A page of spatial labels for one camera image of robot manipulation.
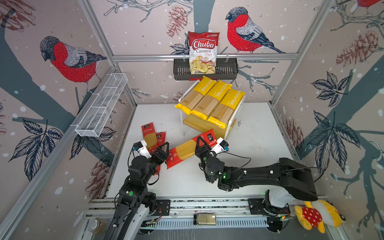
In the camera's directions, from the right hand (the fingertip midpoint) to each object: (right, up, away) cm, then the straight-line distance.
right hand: (194, 141), depth 71 cm
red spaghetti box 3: (-6, -5, 0) cm, 8 cm away
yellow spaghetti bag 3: (+14, +14, -3) cm, 20 cm away
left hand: (-14, -2, 0) cm, 15 cm away
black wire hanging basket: (+21, +43, +23) cm, 53 cm away
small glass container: (+5, -35, -4) cm, 36 cm away
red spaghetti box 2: (-23, -3, +27) cm, 35 cm away
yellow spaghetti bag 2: (+9, +21, +3) cm, 23 cm away
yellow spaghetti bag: (-3, +19, +2) cm, 19 cm away
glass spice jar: (-40, -33, -10) cm, 53 cm away
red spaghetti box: (-30, -2, +28) cm, 41 cm away
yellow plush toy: (+57, -32, -4) cm, 66 cm away
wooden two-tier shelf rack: (+5, +7, +17) cm, 19 cm away
